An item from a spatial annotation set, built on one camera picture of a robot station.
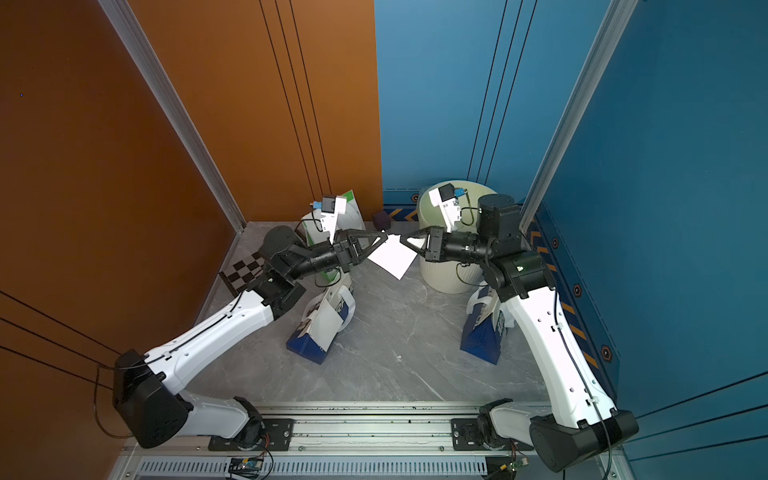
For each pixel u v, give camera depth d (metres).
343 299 0.77
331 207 0.54
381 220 1.17
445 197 0.54
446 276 1.02
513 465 0.70
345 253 0.54
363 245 0.60
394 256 0.59
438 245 0.51
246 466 0.72
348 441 0.74
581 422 0.37
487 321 0.71
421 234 0.58
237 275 1.01
